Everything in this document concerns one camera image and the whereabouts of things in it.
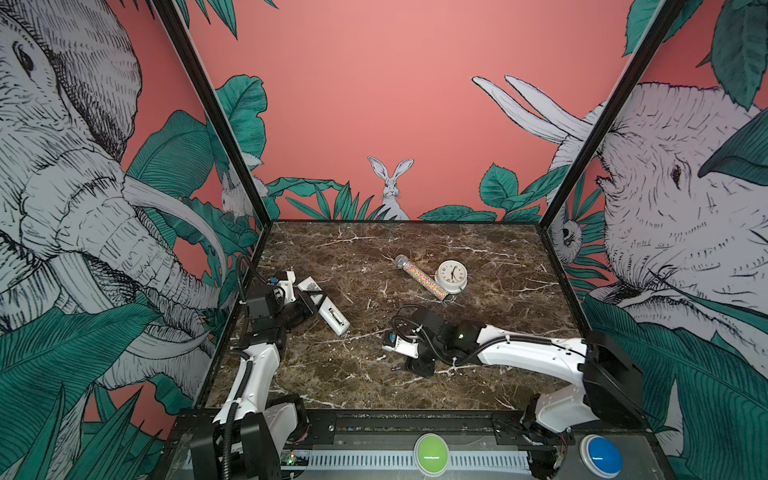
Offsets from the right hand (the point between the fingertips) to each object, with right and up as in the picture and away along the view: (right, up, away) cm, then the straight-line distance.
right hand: (401, 355), depth 78 cm
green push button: (+7, -20, -9) cm, 23 cm away
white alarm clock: (+18, +19, +21) cm, 34 cm away
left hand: (-21, +17, +3) cm, 27 cm away
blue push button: (+48, -21, -8) cm, 53 cm away
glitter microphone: (+7, +19, +22) cm, 30 cm away
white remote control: (-20, +11, +2) cm, 23 cm away
